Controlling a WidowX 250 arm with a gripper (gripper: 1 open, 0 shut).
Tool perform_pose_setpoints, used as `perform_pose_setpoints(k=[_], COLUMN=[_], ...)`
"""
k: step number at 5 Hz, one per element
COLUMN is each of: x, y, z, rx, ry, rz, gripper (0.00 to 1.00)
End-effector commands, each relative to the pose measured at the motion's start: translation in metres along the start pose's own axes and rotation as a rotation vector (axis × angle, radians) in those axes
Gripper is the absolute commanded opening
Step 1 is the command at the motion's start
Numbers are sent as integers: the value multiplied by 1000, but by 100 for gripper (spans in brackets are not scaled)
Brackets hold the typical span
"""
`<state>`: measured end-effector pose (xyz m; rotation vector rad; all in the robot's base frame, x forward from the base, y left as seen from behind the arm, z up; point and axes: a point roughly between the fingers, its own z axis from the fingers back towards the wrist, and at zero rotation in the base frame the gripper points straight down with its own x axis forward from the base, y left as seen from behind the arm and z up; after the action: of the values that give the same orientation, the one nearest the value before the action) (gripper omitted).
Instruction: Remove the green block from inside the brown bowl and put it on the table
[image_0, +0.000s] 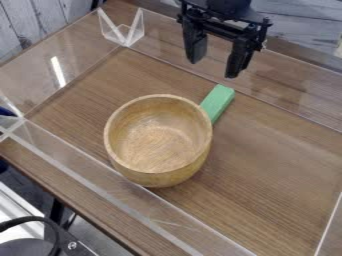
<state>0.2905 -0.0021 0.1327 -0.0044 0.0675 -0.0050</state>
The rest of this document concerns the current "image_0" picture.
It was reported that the black cable loop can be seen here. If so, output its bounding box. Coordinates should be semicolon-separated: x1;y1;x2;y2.
0;215;62;256

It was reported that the clear acrylic tray enclosure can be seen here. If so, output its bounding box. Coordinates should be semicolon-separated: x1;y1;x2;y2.
0;2;342;256

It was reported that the brown wooden bowl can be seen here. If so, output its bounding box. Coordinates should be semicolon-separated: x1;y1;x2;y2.
103;94;213;188

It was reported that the green rectangular block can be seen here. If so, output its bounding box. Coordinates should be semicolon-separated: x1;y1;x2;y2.
201;84;236;124

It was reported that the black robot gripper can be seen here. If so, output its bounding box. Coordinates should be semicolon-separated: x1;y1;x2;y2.
178;0;273;78

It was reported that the black base with screw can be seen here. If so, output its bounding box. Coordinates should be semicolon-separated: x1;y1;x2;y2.
44;222;99;256

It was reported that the black metal table leg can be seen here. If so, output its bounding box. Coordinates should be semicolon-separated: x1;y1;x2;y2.
50;199;66;225

